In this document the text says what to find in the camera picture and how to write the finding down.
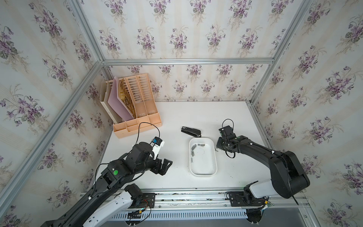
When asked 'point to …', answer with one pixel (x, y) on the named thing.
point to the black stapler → (193, 132)
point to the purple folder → (115, 102)
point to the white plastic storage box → (203, 154)
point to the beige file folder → (105, 88)
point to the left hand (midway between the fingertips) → (167, 161)
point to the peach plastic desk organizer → (136, 92)
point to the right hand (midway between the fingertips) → (221, 144)
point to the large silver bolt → (194, 146)
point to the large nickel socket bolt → (201, 144)
